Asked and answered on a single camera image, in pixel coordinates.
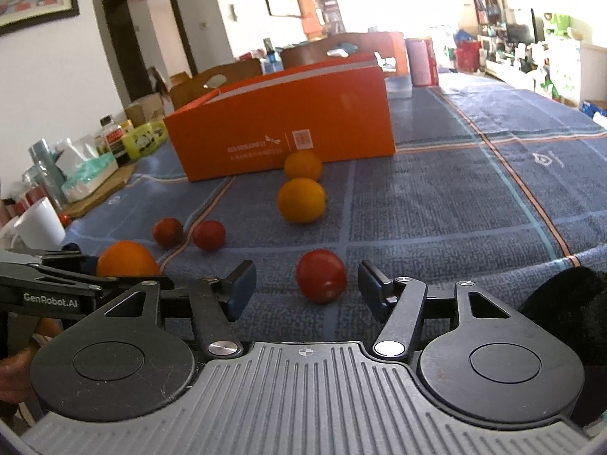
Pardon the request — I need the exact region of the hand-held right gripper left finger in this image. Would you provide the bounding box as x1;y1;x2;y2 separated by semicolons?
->
103;259;258;359

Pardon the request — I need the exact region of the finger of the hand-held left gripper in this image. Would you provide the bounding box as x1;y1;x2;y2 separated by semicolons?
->
41;245;99;274
90;272;174;291

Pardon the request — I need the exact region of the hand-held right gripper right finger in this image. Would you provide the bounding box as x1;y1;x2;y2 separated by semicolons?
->
357;259;511;360

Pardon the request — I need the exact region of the orange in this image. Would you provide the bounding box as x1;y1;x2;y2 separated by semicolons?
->
96;240;162;278
283;150;324;182
277;177;327;225

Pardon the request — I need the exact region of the large red tomato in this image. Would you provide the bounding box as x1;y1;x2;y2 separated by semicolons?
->
296;249;348;304

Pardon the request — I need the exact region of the orange cardboard box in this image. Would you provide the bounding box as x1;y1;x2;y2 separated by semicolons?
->
163;54;397;184

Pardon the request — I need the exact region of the person's left hand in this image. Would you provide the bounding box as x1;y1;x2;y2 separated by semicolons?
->
0;318;63;406

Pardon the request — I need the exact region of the white mug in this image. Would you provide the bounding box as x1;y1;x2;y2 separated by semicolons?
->
13;196;66;250

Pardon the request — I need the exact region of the small red tomato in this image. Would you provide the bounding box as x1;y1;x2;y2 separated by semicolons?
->
191;220;227;252
152;217;184;249

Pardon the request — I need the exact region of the wooden board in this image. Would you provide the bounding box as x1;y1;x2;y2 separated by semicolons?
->
61;163;138;219

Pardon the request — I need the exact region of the green and white tissue pack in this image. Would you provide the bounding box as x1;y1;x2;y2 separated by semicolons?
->
61;151;120;202

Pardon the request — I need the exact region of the clear glass jar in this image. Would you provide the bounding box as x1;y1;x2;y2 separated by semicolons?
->
28;138;68;210

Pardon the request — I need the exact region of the dark bottle with red label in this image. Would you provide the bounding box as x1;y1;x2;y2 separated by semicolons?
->
97;114;129;167

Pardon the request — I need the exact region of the blue patterned tablecloth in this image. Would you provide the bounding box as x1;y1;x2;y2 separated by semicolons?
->
61;71;607;342

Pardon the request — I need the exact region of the yellow-green printed box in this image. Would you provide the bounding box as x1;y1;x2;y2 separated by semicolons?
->
120;120;167;160

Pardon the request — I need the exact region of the plain cardboard box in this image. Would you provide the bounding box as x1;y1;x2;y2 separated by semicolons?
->
125;93;167;127

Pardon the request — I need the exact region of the wooden chair with cutout back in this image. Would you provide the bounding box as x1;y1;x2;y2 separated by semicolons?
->
169;59;264;110
279;31;397;73

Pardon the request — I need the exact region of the red cylindrical canister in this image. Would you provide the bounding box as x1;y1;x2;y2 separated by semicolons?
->
405;36;440;88

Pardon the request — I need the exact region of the blue bottle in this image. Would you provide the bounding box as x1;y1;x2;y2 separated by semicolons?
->
263;37;281;75

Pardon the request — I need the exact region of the orange cardboard lid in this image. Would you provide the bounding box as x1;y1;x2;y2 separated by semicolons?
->
374;31;409;79

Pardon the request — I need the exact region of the red plastic crate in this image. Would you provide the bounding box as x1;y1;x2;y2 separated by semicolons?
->
456;40;483;73

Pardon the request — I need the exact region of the white chest freezer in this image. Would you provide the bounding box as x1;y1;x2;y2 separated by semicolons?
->
545;40;607;108

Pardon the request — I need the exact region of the black television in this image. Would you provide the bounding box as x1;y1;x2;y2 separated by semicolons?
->
506;8;537;46

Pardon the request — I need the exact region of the tall dark bookshelf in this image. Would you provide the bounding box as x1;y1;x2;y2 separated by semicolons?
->
469;0;504;37

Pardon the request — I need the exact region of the green box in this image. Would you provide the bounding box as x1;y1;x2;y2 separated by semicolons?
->
543;11;572;41

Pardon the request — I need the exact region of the dark door frame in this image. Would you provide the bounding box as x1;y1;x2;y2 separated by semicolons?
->
101;0;198;106

